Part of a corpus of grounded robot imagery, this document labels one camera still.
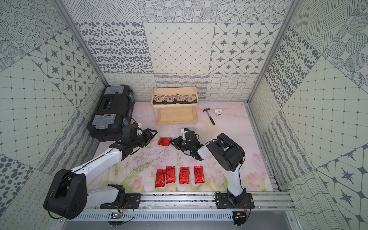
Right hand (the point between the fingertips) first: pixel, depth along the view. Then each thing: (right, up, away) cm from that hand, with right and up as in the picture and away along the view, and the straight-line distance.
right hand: (169, 142), depth 91 cm
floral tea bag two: (-1, +29, +2) cm, 29 cm away
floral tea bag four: (+14, +29, +2) cm, 32 cm away
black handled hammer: (+29, +15, +19) cm, 38 cm away
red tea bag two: (-4, -18, -11) cm, 22 cm away
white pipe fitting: (+36, +20, +20) cm, 46 cm away
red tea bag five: (+18, -17, -10) cm, 27 cm away
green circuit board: (-25, -34, -19) cm, 46 cm away
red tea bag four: (+10, -18, -11) cm, 23 cm away
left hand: (-8, +8, -5) cm, 13 cm away
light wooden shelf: (+5, +25, -1) cm, 25 cm away
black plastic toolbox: (-37, +26, +5) cm, 45 cm away
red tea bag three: (+2, -17, -10) cm, 20 cm away
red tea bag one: (-4, 0, +2) cm, 5 cm away
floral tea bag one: (-8, +29, +2) cm, 30 cm away
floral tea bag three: (+6, +29, +2) cm, 30 cm away
